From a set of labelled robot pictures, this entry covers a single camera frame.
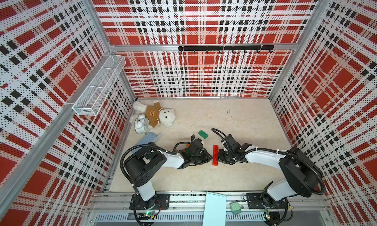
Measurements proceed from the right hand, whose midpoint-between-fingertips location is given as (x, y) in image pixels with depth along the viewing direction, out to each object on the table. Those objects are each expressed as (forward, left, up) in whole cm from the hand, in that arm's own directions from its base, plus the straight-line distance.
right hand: (219, 159), depth 88 cm
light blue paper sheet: (-26, +5, +3) cm, 27 cm away
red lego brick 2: (-3, +3, +1) cm, 4 cm away
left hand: (+1, +4, +1) cm, 4 cm away
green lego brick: (+17, +10, +1) cm, 19 cm away
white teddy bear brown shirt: (+29, +43, +7) cm, 52 cm away
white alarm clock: (+19, +49, +11) cm, 54 cm away
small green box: (-25, -5, +2) cm, 26 cm away
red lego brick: (+4, +2, +1) cm, 5 cm away
